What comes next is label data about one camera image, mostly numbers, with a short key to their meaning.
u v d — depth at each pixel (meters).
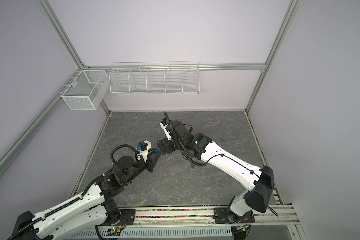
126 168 0.53
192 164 0.91
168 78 1.00
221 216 0.74
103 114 1.23
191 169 0.89
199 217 0.75
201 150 0.47
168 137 0.62
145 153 0.62
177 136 0.52
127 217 0.74
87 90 1.01
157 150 0.73
